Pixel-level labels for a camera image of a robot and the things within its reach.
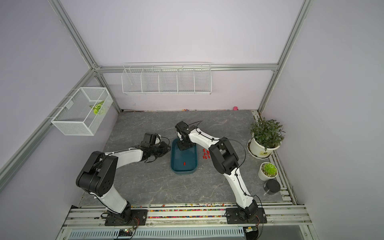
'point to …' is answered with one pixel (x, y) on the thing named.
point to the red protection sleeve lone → (184, 163)
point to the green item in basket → (97, 107)
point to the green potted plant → (267, 133)
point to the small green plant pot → (267, 171)
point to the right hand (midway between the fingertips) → (183, 145)
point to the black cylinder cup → (271, 186)
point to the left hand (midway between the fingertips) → (171, 149)
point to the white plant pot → (257, 151)
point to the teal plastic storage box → (183, 161)
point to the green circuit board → (125, 232)
